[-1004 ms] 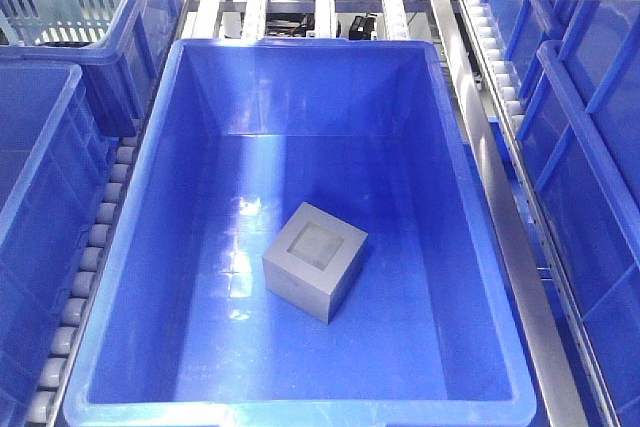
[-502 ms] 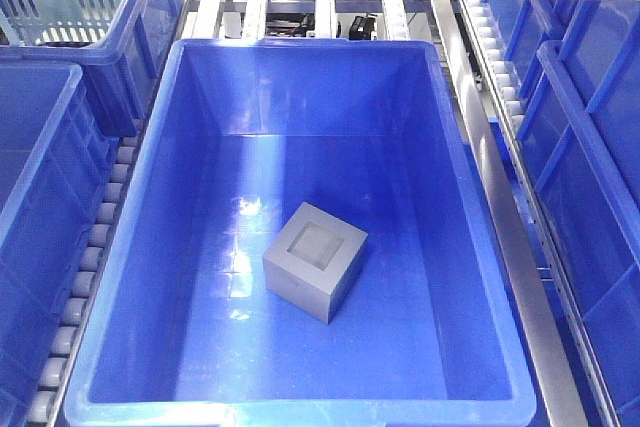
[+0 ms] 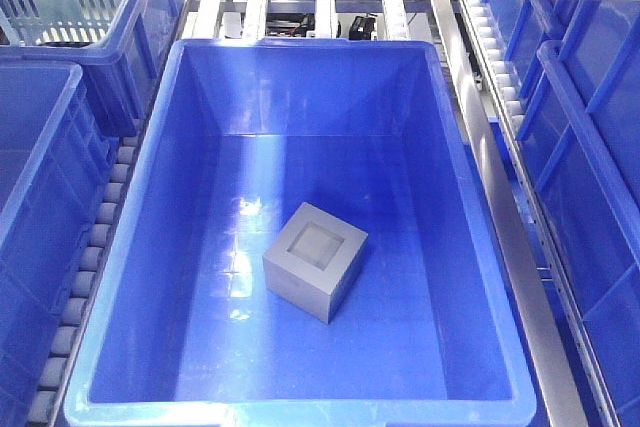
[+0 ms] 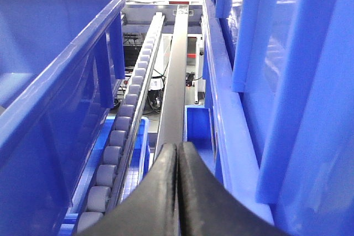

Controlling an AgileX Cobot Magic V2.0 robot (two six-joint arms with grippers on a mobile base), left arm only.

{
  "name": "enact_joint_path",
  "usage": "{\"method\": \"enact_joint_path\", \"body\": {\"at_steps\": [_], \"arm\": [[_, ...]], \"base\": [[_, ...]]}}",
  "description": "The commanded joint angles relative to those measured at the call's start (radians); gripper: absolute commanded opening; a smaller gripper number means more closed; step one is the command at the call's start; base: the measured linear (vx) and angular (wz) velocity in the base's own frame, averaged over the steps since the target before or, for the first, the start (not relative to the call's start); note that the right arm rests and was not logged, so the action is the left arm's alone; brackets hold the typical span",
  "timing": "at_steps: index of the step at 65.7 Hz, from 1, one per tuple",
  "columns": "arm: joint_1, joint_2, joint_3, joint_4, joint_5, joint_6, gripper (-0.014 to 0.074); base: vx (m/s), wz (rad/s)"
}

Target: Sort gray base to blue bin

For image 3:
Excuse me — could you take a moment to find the black power adapter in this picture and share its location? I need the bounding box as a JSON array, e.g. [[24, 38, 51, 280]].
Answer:
[[348, 14, 380, 42]]

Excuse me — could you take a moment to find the grey block with square hole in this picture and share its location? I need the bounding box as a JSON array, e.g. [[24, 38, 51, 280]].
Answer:
[[262, 201, 370, 326]]

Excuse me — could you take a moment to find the pale blue slotted basket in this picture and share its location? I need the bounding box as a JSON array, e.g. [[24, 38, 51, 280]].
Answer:
[[0, 0, 126, 46]]

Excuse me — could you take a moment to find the blue plastic bin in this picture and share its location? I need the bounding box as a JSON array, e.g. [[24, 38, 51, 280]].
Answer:
[[0, 59, 114, 427], [63, 36, 539, 427], [0, 0, 186, 137]]

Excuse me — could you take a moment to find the black cable bundle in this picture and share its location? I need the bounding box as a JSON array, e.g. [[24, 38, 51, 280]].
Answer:
[[266, 10, 317, 38]]

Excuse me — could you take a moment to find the row of blue bins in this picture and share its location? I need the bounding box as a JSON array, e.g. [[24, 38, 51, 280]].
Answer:
[[487, 0, 640, 427]]

